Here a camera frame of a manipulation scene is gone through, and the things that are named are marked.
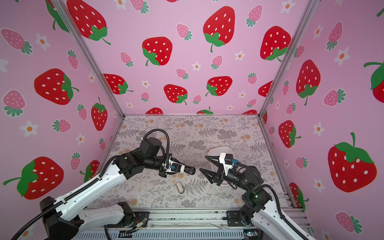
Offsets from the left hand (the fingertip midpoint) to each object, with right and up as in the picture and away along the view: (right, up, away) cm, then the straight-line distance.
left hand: (182, 163), depth 69 cm
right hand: (+9, +2, -8) cm, 12 cm away
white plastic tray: (+19, +1, +25) cm, 31 cm away
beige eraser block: (-3, -17, +13) cm, 21 cm away
